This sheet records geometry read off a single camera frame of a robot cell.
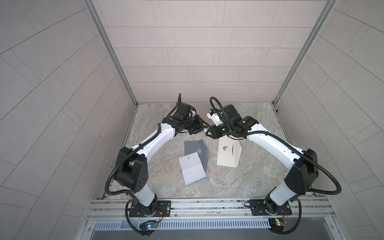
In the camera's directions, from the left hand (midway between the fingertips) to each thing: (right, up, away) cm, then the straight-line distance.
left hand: (212, 124), depth 78 cm
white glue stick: (-4, -2, -2) cm, 5 cm away
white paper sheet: (-11, -25, +7) cm, 28 cm away
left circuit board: (-30, -44, -13) cm, 54 cm away
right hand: (-3, -5, -1) cm, 6 cm away
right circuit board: (+29, -46, -10) cm, 55 cm away
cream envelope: (+12, -18, +13) cm, 25 cm away
